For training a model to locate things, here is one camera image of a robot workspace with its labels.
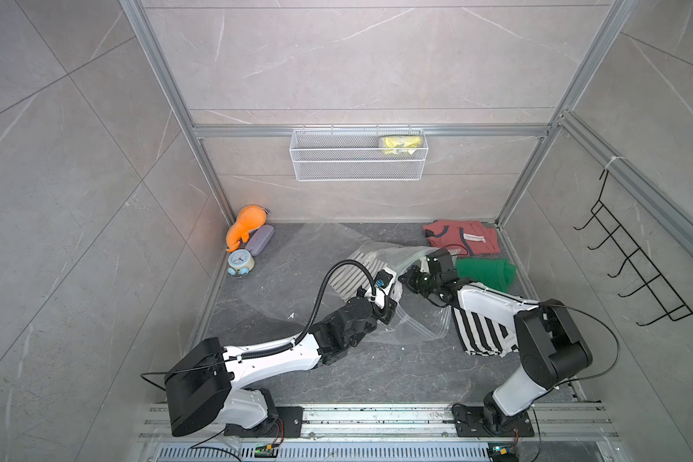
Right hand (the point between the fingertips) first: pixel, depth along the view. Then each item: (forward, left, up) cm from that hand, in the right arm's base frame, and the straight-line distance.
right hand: (399, 277), depth 92 cm
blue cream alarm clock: (+10, +56, -4) cm, 57 cm away
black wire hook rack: (-11, -53, +22) cm, 59 cm away
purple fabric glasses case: (+22, +52, -6) cm, 57 cm away
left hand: (-11, +4, +16) cm, 20 cm away
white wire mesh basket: (+39, +12, +21) cm, 46 cm away
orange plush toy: (+30, +56, -2) cm, 64 cm away
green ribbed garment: (+7, -36, -10) cm, 38 cm away
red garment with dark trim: (+24, -34, -9) cm, 43 cm away
